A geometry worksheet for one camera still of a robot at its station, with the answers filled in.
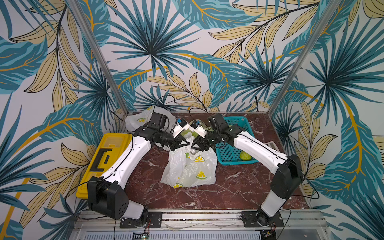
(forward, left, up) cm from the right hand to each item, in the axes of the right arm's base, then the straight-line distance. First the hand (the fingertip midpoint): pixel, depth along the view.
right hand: (197, 138), depth 75 cm
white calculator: (+8, -50, -21) cm, 55 cm away
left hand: (-2, +6, -1) cm, 6 cm away
